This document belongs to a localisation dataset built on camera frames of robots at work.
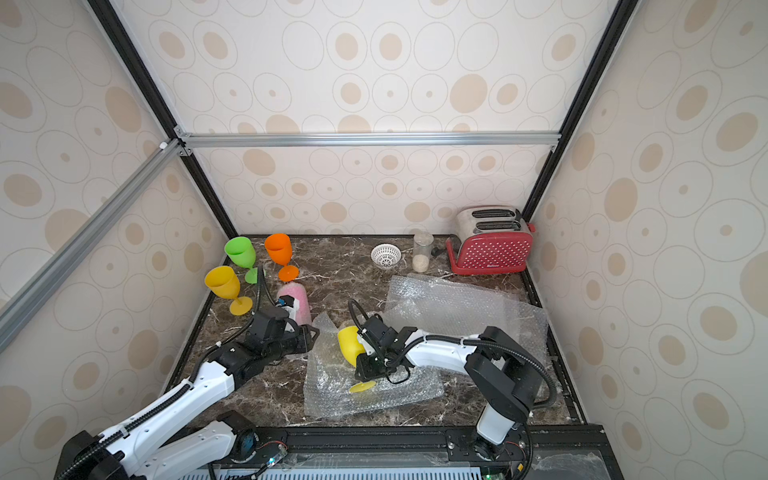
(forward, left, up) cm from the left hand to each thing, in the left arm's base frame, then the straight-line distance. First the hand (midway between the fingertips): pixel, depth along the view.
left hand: (322, 330), depth 81 cm
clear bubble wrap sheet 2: (+14, -38, -10) cm, 42 cm away
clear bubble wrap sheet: (-9, -2, -9) cm, 13 cm away
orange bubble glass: (+29, +18, +2) cm, 34 cm away
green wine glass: (+26, +29, +3) cm, 39 cm away
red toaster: (+31, -51, +5) cm, 60 cm away
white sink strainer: (+37, -17, -11) cm, 42 cm away
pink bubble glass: (+16, +11, -5) cm, 20 cm away
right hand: (-7, -12, -10) cm, 18 cm away
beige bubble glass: (+13, +30, +4) cm, 33 cm away
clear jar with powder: (+32, -29, +1) cm, 43 cm away
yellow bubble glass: (-2, -8, -5) cm, 9 cm away
